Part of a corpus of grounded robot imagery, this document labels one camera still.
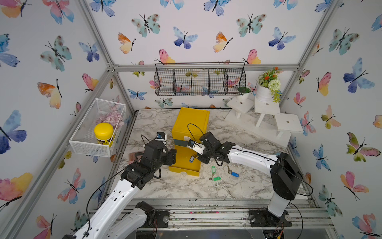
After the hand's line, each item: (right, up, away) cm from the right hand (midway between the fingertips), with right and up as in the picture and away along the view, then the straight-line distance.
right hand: (199, 150), depth 86 cm
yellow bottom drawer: (-10, -10, +5) cm, 14 cm away
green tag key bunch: (+9, -16, +1) cm, 19 cm away
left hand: (-14, +3, -11) cm, 18 cm away
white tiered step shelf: (+43, +19, +16) cm, 50 cm away
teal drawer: (-10, +4, 0) cm, 11 cm away
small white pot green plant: (+32, +38, +16) cm, 52 cm away
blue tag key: (-4, -6, +9) cm, 11 cm away
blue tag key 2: (+20, -14, +3) cm, 24 cm away
